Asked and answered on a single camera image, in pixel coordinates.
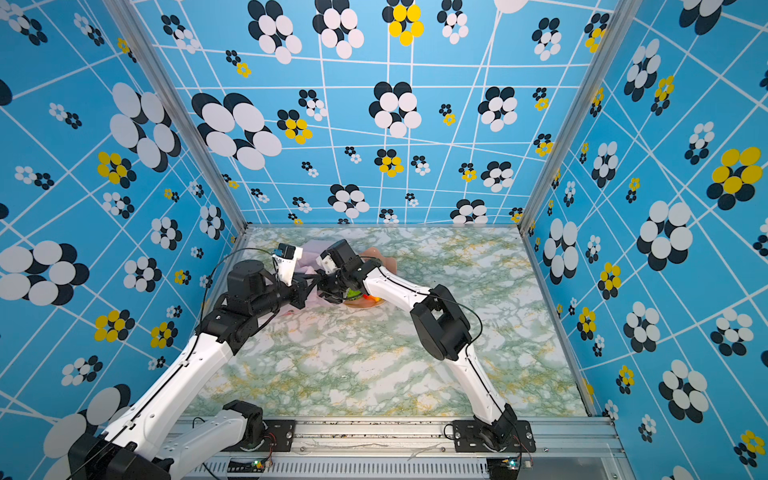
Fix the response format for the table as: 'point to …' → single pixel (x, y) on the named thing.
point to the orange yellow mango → (375, 298)
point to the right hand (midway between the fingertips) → (307, 295)
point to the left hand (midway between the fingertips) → (320, 275)
